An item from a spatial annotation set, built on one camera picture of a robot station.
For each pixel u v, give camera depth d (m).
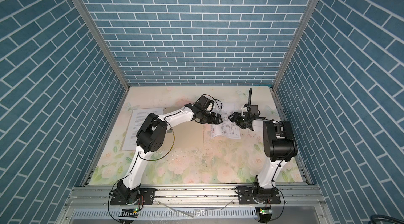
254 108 0.81
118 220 0.68
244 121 0.89
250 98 0.85
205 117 0.87
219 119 0.91
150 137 0.58
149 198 0.72
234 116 0.91
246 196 0.73
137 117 1.04
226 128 0.98
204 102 0.82
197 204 0.73
